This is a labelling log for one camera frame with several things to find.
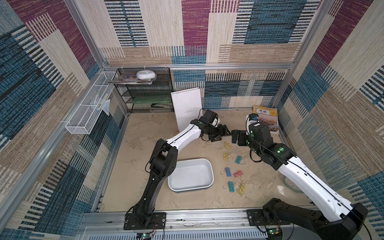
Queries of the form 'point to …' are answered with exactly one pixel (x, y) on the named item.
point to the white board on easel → (188, 106)
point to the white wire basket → (83, 119)
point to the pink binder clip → (238, 173)
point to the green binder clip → (231, 185)
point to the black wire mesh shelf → (145, 90)
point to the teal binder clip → (238, 159)
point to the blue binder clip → (227, 170)
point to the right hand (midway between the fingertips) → (240, 130)
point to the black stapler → (157, 105)
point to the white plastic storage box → (191, 174)
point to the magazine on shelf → (131, 79)
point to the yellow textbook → (268, 116)
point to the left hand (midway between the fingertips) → (226, 134)
